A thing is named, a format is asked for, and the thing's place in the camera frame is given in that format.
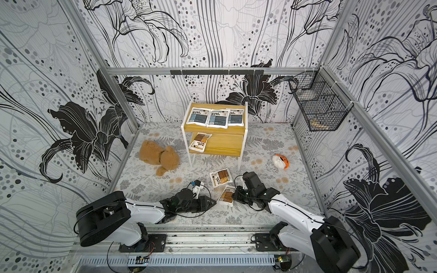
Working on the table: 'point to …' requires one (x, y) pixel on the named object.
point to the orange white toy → (280, 161)
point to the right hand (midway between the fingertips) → (233, 194)
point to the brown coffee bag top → (221, 177)
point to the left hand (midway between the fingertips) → (215, 208)
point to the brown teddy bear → (151, 152)
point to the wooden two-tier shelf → (229, 141)
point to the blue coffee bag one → (198, 116)
